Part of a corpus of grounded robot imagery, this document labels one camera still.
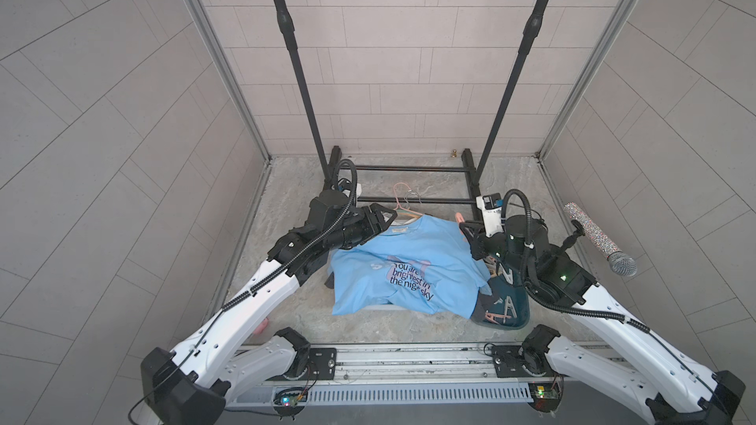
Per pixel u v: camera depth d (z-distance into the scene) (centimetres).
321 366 71
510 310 79
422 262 77
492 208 59
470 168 108
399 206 87
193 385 36
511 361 71
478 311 70
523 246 50
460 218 71
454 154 119
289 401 63
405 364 72
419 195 106
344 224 48
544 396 68
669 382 39
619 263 62
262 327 44
